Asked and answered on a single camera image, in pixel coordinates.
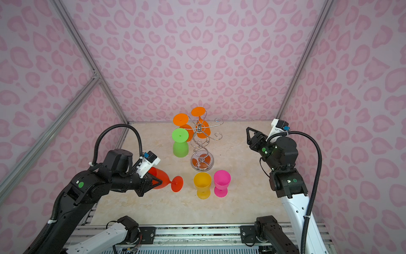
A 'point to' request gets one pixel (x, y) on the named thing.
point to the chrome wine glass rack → (202, 160)
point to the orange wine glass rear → (203, 129)
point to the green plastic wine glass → (180, 137)
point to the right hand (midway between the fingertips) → (249, 129)
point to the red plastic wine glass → (176, 182)
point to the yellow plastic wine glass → (202, 181)
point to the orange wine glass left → (181, 120)
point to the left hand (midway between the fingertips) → (160, 179)
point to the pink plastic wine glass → (222, 179)
